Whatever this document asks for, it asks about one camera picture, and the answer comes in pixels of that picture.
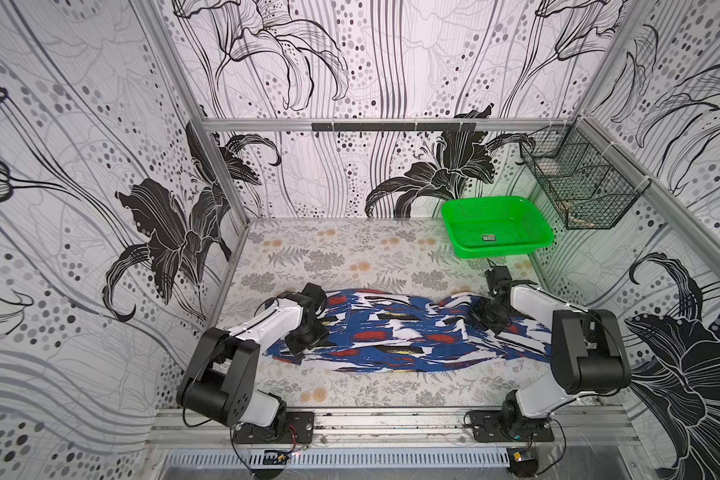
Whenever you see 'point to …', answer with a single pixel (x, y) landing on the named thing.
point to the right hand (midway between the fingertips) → (474, 318)
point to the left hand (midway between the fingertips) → (319, 350)
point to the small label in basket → (489, 237)
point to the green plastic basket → (495, 227)
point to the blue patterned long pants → (377, 331)
